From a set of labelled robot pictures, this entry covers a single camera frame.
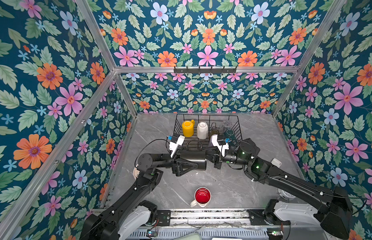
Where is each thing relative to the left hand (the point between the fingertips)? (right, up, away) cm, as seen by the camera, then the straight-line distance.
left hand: (197, 164), depth 56 cm
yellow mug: (-6, +13, +43) cm, 45 cm away
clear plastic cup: (+21, +16, +46) cm, 53 cm away
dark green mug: (+20, +10, +35) cm, 42 cm away
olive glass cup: (+12, +11, +45) cm, 48 cm away
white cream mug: (+3, +12, +40) cm, 42 cm away
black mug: (-1, +3, +4) cm, 6 cm away
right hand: (+1, +5, +5) cm, 7 cm away
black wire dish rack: (+14, +18, +59) cm, 64 cm away
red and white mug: (+3, -23, +24) cm, 34 cm away
